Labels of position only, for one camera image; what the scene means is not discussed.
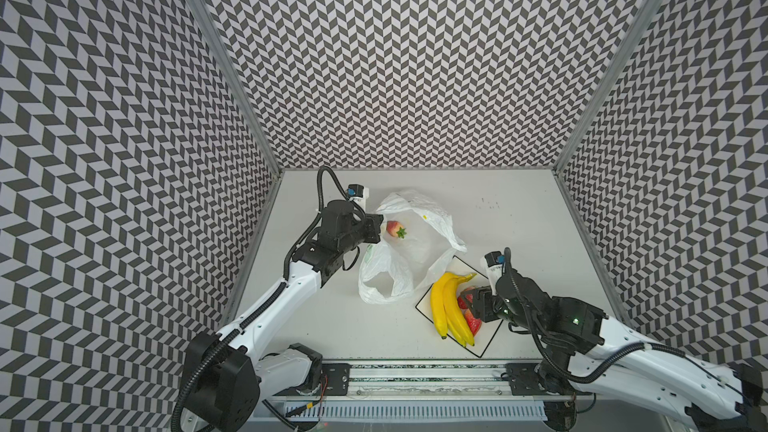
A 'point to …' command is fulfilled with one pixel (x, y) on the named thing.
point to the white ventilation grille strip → (417, 412)
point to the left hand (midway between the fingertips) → (384, 218)
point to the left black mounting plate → (338, 375)
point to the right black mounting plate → (524, 382)
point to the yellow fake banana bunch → (446, 308)
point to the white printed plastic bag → (396, 267)
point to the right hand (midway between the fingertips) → (471, 304)
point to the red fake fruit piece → (474, 323)
